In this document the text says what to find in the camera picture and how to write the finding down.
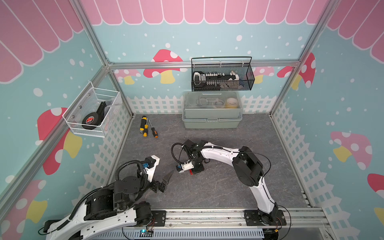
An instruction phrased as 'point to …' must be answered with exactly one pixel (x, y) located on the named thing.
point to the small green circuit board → (145, 233)
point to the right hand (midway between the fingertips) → (194, 167)
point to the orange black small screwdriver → (155, 133)
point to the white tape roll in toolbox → (231, 103)
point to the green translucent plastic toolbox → (212, 109)
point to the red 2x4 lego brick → (191, 171)
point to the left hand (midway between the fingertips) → (163, 168)
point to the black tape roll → (91, 120)
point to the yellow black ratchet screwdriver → (144, 126)
